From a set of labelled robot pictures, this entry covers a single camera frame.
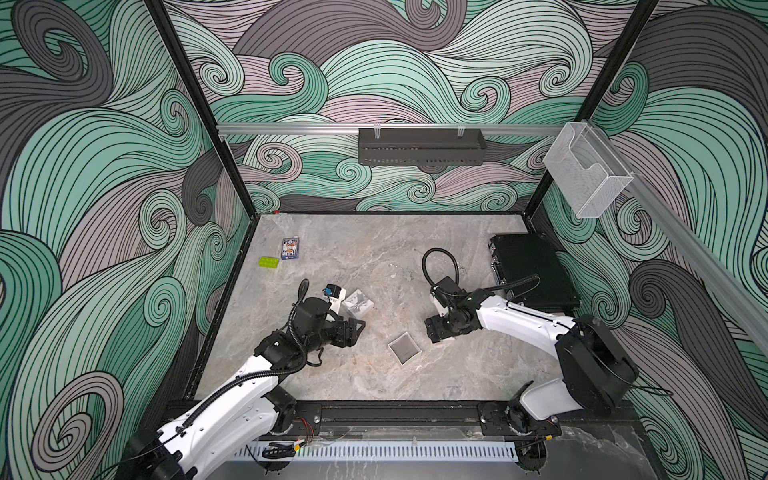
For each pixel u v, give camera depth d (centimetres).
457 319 66
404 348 84
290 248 107
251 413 59
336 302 71
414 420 74
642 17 72
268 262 104
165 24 73
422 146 99
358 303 90
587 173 77
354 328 71
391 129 92
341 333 68
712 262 56
